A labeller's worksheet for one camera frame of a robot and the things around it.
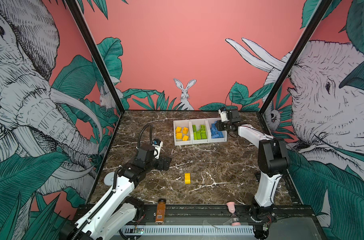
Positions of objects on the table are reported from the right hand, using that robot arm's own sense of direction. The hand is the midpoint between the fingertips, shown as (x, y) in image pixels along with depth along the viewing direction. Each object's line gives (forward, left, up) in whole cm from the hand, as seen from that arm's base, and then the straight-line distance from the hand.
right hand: (216, 121), depth 98 cm
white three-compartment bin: (0, +12, -11) cm, 16 cm away
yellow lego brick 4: (-35, +19, -11) cm, 41 cm away
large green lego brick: (0, +9, -9) cm, 12 cm away
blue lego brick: (-3, 0, -10) cm, 10 cm away
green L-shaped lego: (+2, +14, -11) cm, 18 cm away
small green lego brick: (-7, +14, -8) cm, 18 cm away
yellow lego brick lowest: (-2, +21, -9) cm, 23 cm away
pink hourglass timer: (-55, -4, -12) cm, 56 cm away
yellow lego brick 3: (-8, +21, -9) cm, 24 cm away
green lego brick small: (-5, +8, -11) cm, 15 cm away
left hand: (-27, +32, +3) cm, 42 cm away
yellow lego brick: (0, +26, -10) cm, 28 cm away
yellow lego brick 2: (-6, +25, -9) cm, 28 cm away
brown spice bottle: (-52, +32, -7) cm, 62 cm away
